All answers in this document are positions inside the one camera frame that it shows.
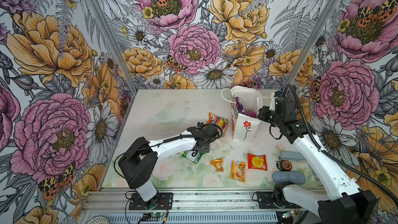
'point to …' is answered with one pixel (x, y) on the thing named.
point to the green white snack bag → (192, 155)
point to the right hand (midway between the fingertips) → (258, 114)
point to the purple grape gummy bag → (239, 104)
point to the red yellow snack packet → (257, 162)
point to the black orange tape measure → (283, 165)
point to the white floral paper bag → (246, 102)
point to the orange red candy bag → (223, 123)
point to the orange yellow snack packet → (237, 171)
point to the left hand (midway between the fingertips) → (197, 149)
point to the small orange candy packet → (217, 163)
